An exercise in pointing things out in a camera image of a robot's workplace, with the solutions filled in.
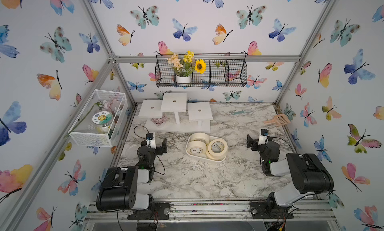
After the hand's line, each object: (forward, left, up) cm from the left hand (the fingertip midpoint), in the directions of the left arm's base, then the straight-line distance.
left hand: (159, 137), depth 90 cm
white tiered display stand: (+21, -12, -6) cm, 25 cm away
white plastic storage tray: (-10, -26, -6) cm, 28 cm away
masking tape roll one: (-5, -35, -9) cm, 36 cm away
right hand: (+1, -59, 0) cm, 59 cm away
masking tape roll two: (-4, -22, -7) cm, 23 cm away
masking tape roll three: (0, -25, -1) cm, 25 cm away
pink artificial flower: (+12, +2, 0) cm, 12 cm away
